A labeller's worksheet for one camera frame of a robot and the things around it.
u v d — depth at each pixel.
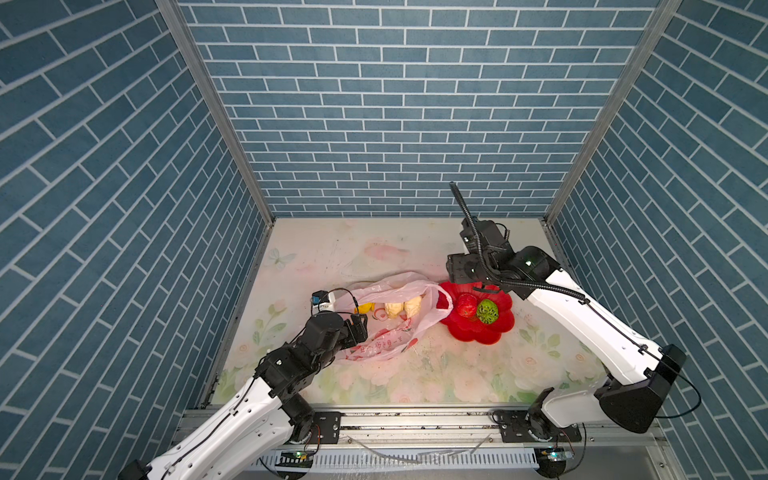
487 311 0.89
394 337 0.89
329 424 0.74
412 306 0.89
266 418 0.60
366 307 0.91
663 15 0.71
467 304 0.90
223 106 0.89
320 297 0.67
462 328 0.91
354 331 0.68
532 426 0.67
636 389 0.40
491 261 0.53
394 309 0.90
